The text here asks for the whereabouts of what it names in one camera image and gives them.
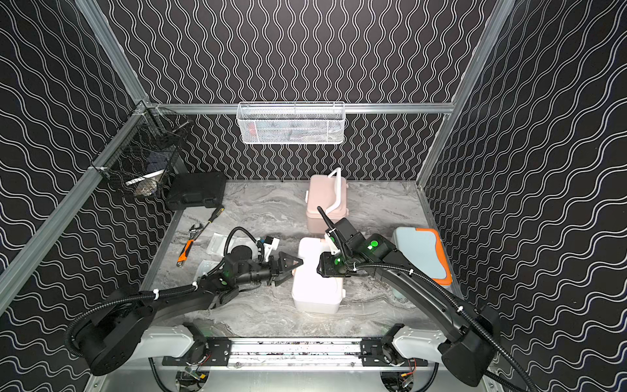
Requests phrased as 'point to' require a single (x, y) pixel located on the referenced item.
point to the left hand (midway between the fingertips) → (299, 266)
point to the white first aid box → (313, 291)
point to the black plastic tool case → (195, 189)
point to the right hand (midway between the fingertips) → (322, 268)
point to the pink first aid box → (330, 193)
